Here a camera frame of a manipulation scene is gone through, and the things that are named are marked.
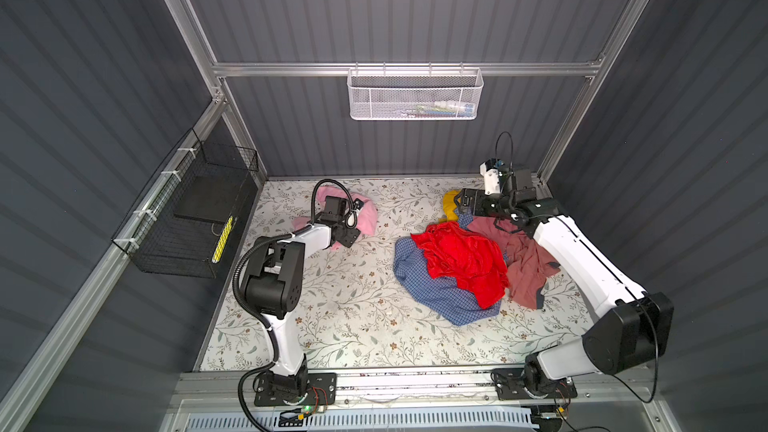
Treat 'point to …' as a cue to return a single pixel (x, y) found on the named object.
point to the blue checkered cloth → (444, 299)
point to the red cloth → (477, 264)
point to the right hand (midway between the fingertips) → (472, 200)
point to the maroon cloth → (528, 265)
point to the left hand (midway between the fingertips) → (342, 226)
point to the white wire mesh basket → (410, 94)
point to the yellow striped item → (222, 240)
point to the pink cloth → (369, 215)
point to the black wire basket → (177, 224)
